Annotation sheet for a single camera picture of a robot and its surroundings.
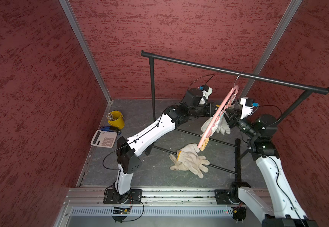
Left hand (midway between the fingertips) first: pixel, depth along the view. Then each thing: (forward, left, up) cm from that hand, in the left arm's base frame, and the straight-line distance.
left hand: (218, 111), depth 66 cm
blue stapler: (+10, +65, -32) cm, 73 cm away
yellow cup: (+13, +59, -27) cm, 66 cm away
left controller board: (-37, +50, -38) cm, 72 cm away
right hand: (+1, -2, -1) cm, 2 cm away
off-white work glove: (-14, +7, -33) cm, 36 cm away
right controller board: (-38, -14, -39) cm, 56 cm away
